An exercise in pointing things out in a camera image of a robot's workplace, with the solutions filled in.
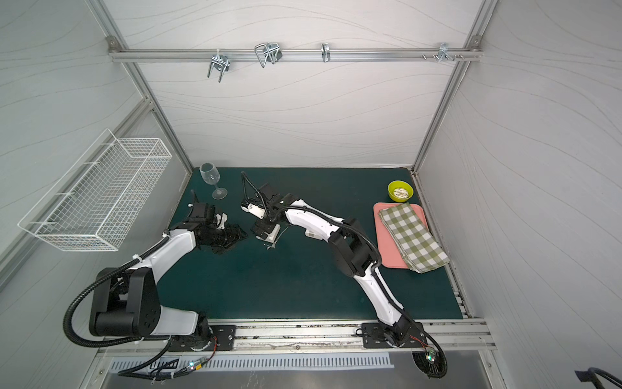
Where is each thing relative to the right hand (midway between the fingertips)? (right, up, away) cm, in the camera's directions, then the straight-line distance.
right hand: (261, 220), depth 92 cm
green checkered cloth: (+62, -11, +1) cm, 63 cm away
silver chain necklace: (+4, -10, +3) cm, 11 cm away
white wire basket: (-42, +8, -25) cm, 50 cm away
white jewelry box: (+4, -7, 0) cm, 8 cm away
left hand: (-6, -7, -4) cm, 10 cm away
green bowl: (+60, +11, +15) cm, 62 cm away
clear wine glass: (-24, +18, +12) cm, 32 cm away
